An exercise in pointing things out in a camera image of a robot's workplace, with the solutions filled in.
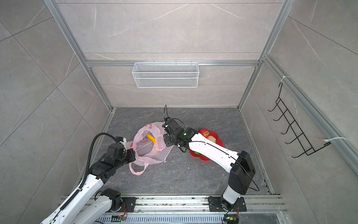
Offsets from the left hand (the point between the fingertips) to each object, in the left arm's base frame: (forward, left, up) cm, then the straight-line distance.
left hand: (135, 148), depth 80 cm
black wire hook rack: (-5, -83, +20) cm, 85 cm away
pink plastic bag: (+9, -5, -14) cm, 17 cm away
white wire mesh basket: (+51, -18, +16) cm, 56 cm away
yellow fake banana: (+13, -8, -11) cm, 19 cm away
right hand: (+5, -20, +5) cm, 21 cm away
